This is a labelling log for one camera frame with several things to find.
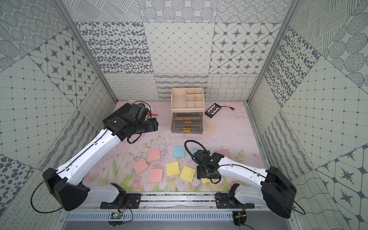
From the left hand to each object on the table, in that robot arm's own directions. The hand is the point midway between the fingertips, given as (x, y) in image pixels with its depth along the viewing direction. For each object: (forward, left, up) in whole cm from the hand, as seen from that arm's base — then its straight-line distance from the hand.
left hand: (156, 125), depth 75 cm
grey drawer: (+10, -16, -15) cm, 24 cm away
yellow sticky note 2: (-17, -17, -25) cm, 34 cm away
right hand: (-18, -28, -23) cm, 41 cm away
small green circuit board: (-38, +19, -27) cm, 50 cm away
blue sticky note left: (-3, -10, -25) cm, 28 cm away
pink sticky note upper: (-6, +6, -25) cm, 26 cm away
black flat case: (+27, +36, -20) cm, 49 cm away
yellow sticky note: (-14, -7, -26) cm, 30 cm away
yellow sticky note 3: (-21, -27, -23) cm, 41 cm away
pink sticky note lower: (-18, +2, -25) cm, 31 cm away
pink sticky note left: (-13, +13, -25) cm, 31 cm away
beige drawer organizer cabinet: (+17, -16, -3) cm, 24 cm away
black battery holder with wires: (+34, -37, -23) cm, 56 cm away
